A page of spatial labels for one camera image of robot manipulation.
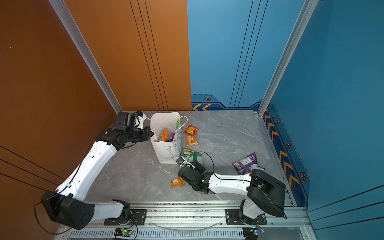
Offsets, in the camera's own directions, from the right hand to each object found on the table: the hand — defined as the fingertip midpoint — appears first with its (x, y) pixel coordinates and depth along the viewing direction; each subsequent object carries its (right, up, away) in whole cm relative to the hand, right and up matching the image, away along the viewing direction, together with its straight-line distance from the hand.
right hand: (191, 164), depth 84 cm
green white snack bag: (0, +4, +3) cm, 5 cm away
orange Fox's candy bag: (-16, +16, +3) cm, 23 cm away
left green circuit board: (-30, -28, -14) cm, 44 cm away
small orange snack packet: (-1, +12, +17) cm, 21 cm away
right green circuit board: (+29, -29, -15) cm, 43 cm away
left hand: (-20, +19, -7) cm, 28 cm away
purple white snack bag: (+32, -1, +3) cm, 32 cm away
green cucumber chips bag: (-8, +24, +3) cm, 25 cm away
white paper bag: (-13, +8, -5) cm, 16 cm away
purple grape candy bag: (-12, +15, +5) cm, 20 cm away
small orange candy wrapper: (-8, -9, -1) cm, 12 cm away
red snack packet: (-1, +19, +21) cm, 29 cm away
